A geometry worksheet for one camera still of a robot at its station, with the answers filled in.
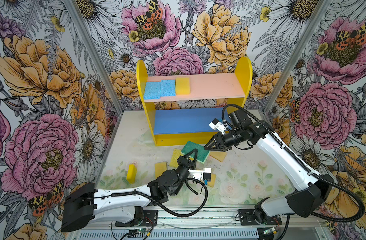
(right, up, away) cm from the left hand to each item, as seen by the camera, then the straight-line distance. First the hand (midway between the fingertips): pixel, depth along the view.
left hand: (192, 149), depth 68 cm
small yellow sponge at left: (-33, -18, +15) cm, 40 cm away
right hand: (+7, -1, -2) cm, 8 cm away
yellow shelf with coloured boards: (-4, +14, +30) cm, 33 cm away
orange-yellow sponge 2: (+18, -8, +28) cm, 34 cm away
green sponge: (+4, -2, -3) cm, 6 cm away
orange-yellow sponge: (+12, -21, +17) cm, 29 cm away
